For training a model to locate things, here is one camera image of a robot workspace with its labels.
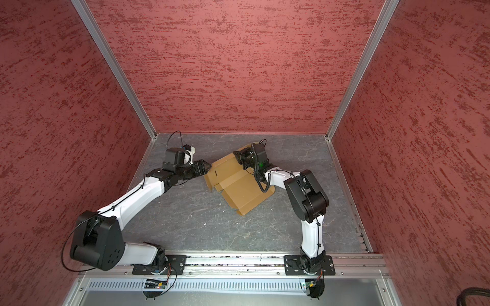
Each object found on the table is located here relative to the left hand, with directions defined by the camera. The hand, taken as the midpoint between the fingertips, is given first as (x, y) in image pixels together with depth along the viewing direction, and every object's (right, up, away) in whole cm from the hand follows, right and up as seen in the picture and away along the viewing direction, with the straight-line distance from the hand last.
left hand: (206, 170), depth 86 cm
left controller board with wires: (-17, -43, -14) cm, 48 cm away
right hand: (+10, +8, +5) cm, 14 cm away
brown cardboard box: (+15, -10, +12) cm, 21 cm away
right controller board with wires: (+46, -43, -15) cm, 65 cm away
